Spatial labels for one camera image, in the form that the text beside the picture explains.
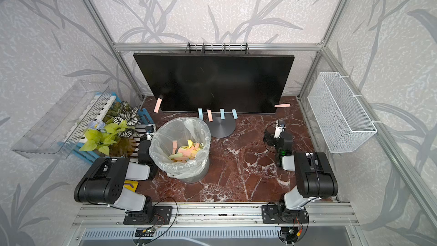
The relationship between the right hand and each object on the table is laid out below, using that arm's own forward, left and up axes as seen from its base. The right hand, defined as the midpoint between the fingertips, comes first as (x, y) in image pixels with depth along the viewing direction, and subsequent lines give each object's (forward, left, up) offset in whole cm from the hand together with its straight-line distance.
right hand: (274, 128), depth 95 cm
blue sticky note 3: (+3, +23, +10) cm, 25 cm away
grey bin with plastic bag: (-9, +48, +13) cm, 51 cm away
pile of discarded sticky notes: (-15, +48, +1) cm, 50 cm away
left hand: (-3, +63, +4) cm, 63 cm away
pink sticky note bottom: (+2, +36, +10) cm, 37 cm away
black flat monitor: (+46, +14, -5) cm, 48 cm away
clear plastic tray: (-18, +93, +24) cm, 98 cm away
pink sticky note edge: (+2, +60, +19) cm, 63 cm away
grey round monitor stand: (+6, +31, -8) cm, 32 cm away
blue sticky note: (+3, +41, +11) cm, 42 cm away
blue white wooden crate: (-8, +81, +27) cm, 85 cm away
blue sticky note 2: (+3, +29, +10) cm, 31 cm away
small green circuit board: (-47, +62, -7) cm, 78 cm away
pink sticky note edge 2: (+3, -1, +16) cm, 17 cm away
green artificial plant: (-8, +74, +19) cm, 77 cm away
